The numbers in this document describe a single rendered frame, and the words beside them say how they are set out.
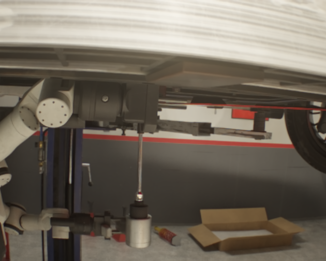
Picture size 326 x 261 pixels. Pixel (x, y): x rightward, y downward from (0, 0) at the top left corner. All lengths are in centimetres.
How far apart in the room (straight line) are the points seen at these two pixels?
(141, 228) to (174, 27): 124
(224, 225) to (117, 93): 471
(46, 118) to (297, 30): 58
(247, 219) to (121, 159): 190
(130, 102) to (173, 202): 474
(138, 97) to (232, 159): 488
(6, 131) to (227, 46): 66
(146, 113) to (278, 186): 530
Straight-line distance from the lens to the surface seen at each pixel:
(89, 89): 75
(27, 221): 167
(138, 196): 141
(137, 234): 142
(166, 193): 542
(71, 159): 274
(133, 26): 20
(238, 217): 550
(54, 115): 74
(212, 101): 160
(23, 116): 81
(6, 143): 83
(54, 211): 156
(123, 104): 76
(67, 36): 19
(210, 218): 534
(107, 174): 527
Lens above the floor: 159
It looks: 3 degrees down
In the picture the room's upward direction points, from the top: 4 degrees clockwise
